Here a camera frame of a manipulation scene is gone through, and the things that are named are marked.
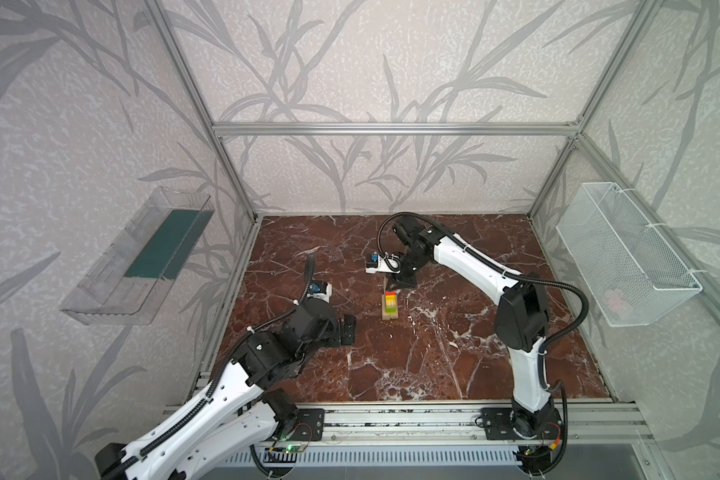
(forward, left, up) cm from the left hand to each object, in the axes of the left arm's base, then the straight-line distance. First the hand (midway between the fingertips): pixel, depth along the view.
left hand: (346, 313), depth 73 cm
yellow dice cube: (+10, -12, -11) cm, 19 cm away
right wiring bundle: (-28, -48, -22) cm, 60 cm away
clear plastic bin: (0, +46, +12) cm, 48 cm away
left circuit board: (-27, +12, -18) cm, 34 cm away
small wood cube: (+11, -10, -5) cm, 16 cm away
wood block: (+8, -12, -16) cm, 22 cm away
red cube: (+10, -12, -8) cm, 17 cm away
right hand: (+17, -11, -6) cm, 21 cm away
